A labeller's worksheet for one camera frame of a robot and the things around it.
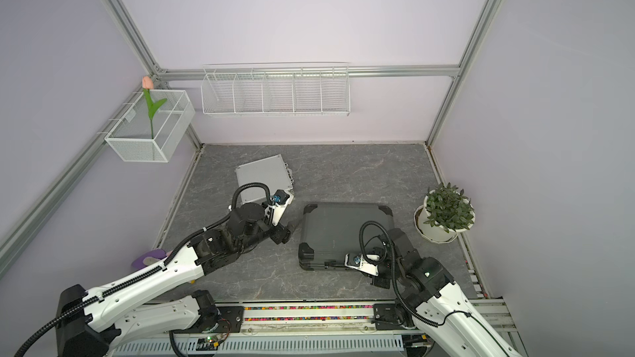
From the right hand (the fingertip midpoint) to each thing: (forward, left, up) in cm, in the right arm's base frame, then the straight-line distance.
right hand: (364, 257), depth 77 cm
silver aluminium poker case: (+39, +35, -6) cm, 53 cm away
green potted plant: (+13, -28, +8) cm, 32 cm away
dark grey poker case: (+8, +10, +1) cm, 13 cm away
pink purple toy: (+3, +74, -9) cm, 75 cm away
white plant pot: (+7, -23, +3) cm, 24 cm away
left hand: (+9, +22, +12) cm, 27 cm away
